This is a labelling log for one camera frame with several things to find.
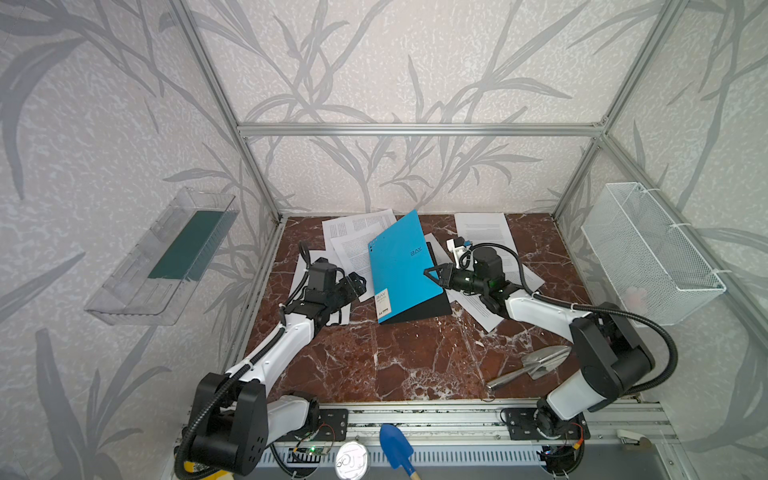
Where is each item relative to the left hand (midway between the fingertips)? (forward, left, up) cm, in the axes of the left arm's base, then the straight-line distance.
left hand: (362, 276), depth 87 cm
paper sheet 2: (+19, +7, -13) cm, 24 cm away
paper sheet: (+33, +8, -15) cm, 37 cm away
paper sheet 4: (+30, -48, -14) cm, 58 cm away
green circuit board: (-41, +10, -12) cm, 44 cm away
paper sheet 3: (+17, -25, -12) cm, 33 cm away
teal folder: (+7, -11, 0) cm, 13 cm away
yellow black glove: (-45, +16, +22) cm, 52 cm away
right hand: (+2, -19, +4) cm, 19 cm away
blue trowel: (-41, -11, -12) cm, 44 cm away
